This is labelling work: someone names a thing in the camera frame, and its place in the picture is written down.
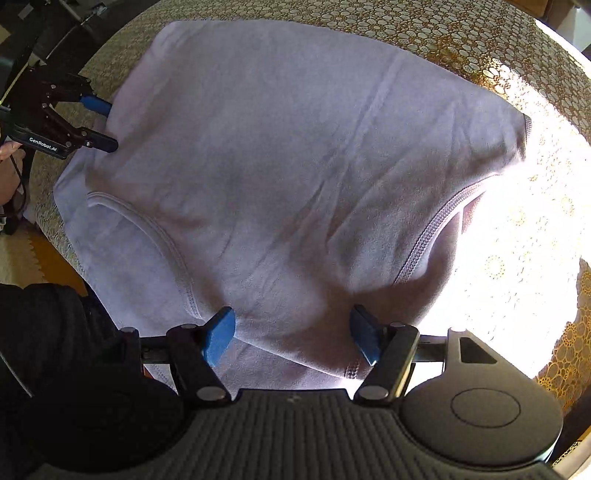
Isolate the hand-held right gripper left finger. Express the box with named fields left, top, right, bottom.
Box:
left=117, top=305, right=237, bottom=411

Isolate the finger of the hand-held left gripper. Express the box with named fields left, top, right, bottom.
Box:
left=41, top=72, right=114, bottom=117
left=43, top=107, right=119, bottom=154

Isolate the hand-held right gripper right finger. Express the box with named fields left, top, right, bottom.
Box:
left=348, top=304, right=499, bottom=411

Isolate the lilac sweatshirt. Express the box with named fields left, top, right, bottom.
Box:
left=53, top=18, right=532, bottom=393

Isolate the person's left hand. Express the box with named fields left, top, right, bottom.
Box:
left=0, top=141, right=25, bottom=206

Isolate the beige foam floor mat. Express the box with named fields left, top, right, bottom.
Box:
left=0, top=222, right=88, bottom=296

